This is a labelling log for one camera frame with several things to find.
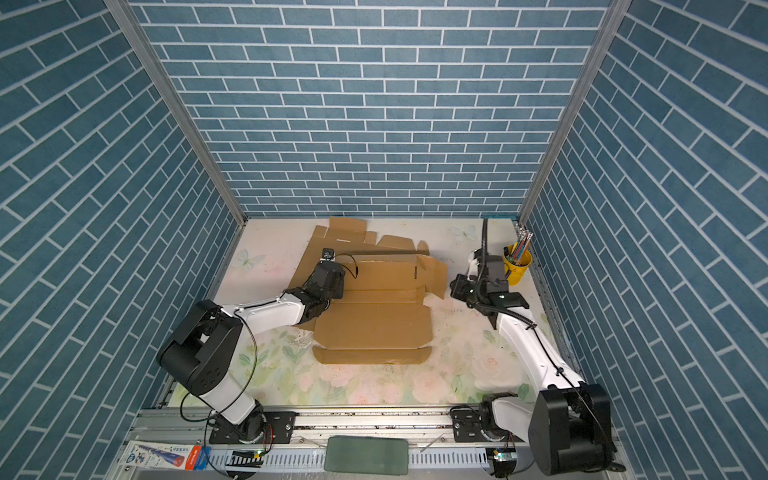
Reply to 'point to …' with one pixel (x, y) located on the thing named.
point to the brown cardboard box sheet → (382, 317)
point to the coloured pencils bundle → (524, 237)
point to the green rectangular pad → (367, 455)
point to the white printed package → (171, 456)
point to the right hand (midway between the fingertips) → (447, 282)
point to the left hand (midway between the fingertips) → (334, 277)
